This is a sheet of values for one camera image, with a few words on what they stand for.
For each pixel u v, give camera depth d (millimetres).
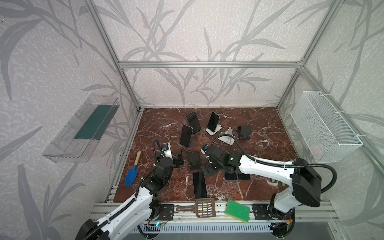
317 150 736
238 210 728
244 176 844
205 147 734
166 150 696
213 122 987
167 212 729
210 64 963
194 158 846
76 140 641
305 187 417
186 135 956
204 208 755
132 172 866
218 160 608
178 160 724
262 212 746
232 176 845
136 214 568
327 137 629
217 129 1031
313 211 752
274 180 486
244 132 1077
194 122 1052
